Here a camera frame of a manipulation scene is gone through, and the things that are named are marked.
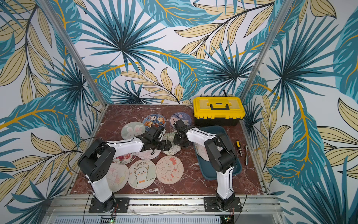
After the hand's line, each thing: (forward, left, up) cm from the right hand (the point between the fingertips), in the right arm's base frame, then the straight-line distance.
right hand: (176, 142), depth 97 cm
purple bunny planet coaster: (+24, -7, -2) cm, 25 cm away
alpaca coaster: (-20, +21, -1) cm, 30 cm away
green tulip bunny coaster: (-5, +2, +1) cm, 6 cm away
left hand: (-3, +8, +1) cm, 8 cm away
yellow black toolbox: (+13, -28, +18) cm, 35 cm away
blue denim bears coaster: (+21, +16, 0) cm, 26 cm away
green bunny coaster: (+12, +34, 0) cm, 37 cm away
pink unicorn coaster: (-8, +20, -1) cm, 22 cm away
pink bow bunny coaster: (-18, +5, -1) cm, 19 cm away
